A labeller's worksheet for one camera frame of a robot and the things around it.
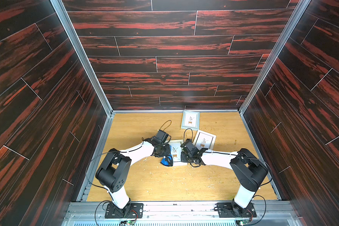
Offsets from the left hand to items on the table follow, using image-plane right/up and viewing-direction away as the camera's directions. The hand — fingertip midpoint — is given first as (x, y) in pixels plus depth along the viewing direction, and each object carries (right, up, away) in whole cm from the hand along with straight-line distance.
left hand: (170, 152), depth 92 cm
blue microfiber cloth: (-2, -3, -9) cm, 10 cm away
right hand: (+10, -2, +3) cm, 11 cm away
